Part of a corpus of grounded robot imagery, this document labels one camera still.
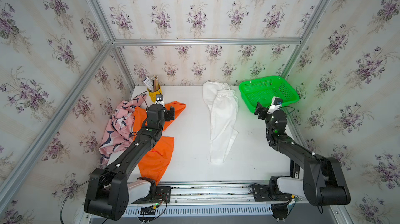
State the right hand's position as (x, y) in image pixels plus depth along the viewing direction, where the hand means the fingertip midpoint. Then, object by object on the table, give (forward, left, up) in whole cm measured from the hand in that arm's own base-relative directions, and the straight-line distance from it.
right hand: (266, 103), depth 86 cm
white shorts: (+10, +22, -15) cm, 28 cm away
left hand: (-4, +56, +1) cm, 56 cm away
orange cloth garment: (-30, +61, -17) cm, 70 cm away
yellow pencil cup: (+17, +71, -13) cm, 75 cm away
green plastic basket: (+28, -10, -19) cm, 35 cm away
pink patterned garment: (-14, +84, -13) cm, 86 cm away
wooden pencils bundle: (+20, +68, -5) cm, 72 cm away
